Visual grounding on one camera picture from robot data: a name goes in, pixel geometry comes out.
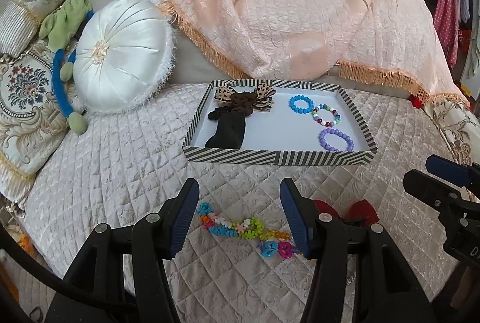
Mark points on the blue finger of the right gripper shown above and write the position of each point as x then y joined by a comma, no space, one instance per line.
432,192
448,170

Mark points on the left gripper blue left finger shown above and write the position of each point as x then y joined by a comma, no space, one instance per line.
178,216

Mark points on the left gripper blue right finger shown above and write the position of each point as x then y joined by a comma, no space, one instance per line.
302,215

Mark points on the black velvet scrunchie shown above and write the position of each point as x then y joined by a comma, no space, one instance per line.
230,129

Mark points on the leopard print bow scrunchie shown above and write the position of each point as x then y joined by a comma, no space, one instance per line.
230,100

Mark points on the red bow hair clip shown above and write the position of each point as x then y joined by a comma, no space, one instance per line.
360,214

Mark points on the quilted cream bedspread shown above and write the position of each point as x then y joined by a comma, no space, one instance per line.
126,165

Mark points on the small red object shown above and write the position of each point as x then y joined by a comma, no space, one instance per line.
415,102

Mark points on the striped black white tray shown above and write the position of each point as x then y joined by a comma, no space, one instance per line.
280,137

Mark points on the pink polka dot garment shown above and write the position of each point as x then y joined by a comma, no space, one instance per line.
446,24

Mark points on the round white satin cushion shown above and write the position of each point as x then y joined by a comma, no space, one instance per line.
124,55

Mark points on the floral embroidered square pillow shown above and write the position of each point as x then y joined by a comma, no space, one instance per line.
32,125

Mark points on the peach fringed blanket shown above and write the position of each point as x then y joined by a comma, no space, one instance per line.
391,43

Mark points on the green blue plush toy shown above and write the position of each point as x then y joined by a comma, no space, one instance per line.
59,27

